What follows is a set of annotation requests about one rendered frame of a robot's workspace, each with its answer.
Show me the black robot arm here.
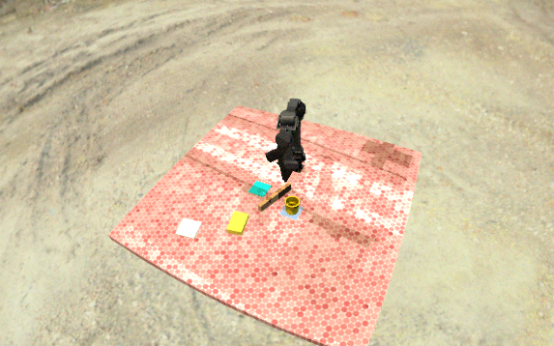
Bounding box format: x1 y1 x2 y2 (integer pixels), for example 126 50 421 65
265 98 306 173

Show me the yellow block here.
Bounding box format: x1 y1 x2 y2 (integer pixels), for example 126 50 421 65
226 211 248 236

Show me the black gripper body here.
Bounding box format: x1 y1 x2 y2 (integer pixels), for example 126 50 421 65
277 144 299 169

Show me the yellow cup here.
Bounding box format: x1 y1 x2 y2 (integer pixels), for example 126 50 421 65
284 196 300 216

